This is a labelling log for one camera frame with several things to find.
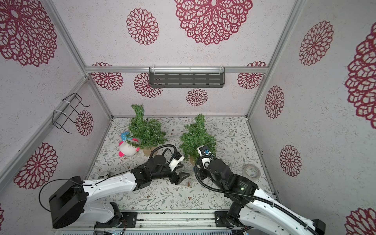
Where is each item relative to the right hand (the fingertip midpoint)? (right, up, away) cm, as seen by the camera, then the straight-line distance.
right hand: (197, 158), depth 69 cm
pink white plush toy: (-44, +1, +26) cm, 51 cm away
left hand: (-5, -8, +9) cm, 13 cm away
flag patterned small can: (-53, -14, +17) cm, 58 cm away
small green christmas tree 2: (0, +10, +4) cm, 11 cm away
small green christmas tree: (-29, +11, +11) cm, 33 cm away
